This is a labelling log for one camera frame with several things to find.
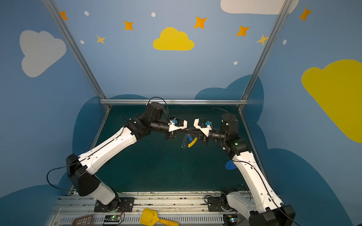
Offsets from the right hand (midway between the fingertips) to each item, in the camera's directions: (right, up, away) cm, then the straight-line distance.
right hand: (191, 127), depth 67 cm
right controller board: (+21, -48, +5) cm, 52 cm away
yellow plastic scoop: (-21, -46, +5) cm, 51 cm away
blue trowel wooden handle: (+27, -26, +23) cm, 44 cm away
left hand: (-1, 0, +1) cm, 2 cm away
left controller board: (-40, -47, +4) cm, 62 cm away
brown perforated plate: (-53, -47, +4) cm, 71 cm away
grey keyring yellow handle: (-4, -8, -1) cm, 9 cm away
